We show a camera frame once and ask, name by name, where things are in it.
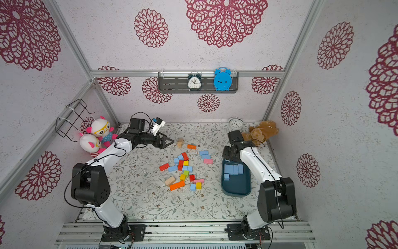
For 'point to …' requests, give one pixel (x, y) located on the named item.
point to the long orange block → (177, 185)
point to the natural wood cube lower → (180, 144)
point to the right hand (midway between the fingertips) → (226, 153)
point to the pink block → (208, 161)
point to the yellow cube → (185, 163)
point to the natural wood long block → (170, 181)
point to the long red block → (185, 157)
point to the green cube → (186, 173)
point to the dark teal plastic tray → (238, 185)
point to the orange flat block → (193, 147)
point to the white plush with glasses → (101, 128)
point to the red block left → (164, 167)
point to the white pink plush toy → (90, 143)
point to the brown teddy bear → (258, 134)
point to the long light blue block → (227, 168)
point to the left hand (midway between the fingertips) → (169, 139)
